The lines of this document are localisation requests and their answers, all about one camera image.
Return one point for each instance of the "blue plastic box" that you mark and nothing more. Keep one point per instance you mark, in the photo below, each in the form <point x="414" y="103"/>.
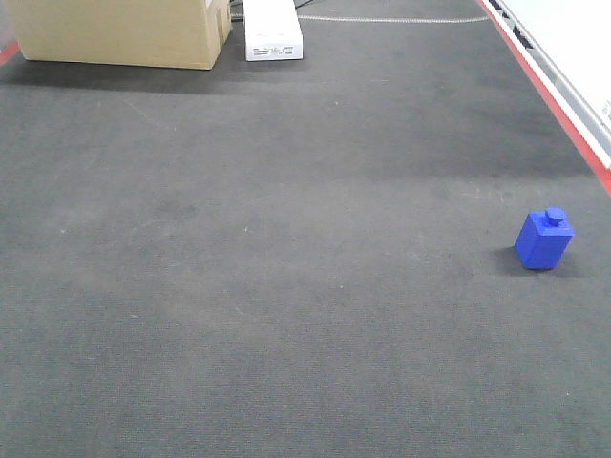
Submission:
<point x="541" y="243"/>

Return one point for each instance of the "long white carton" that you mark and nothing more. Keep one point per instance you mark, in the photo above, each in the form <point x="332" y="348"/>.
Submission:
<point x="272" y="28"/>

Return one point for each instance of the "brown cardboard box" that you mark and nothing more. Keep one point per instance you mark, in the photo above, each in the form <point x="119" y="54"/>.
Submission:
<point x="119" y="33"/>

